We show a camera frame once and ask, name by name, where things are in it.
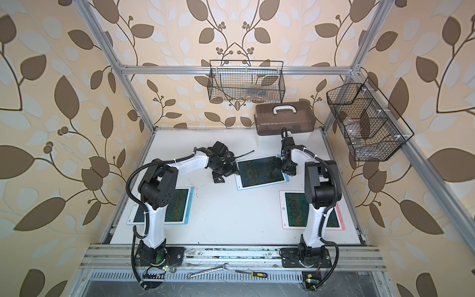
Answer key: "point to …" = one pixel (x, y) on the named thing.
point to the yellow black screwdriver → (262, 275)
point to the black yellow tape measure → (235, 157)
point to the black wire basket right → (373, 128)
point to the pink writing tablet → (294, 209)
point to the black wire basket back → (246, 81)
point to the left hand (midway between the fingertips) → (232, 174)
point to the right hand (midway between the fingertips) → (279, 170)
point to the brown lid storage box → (270, 117)
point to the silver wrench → (190, 275)
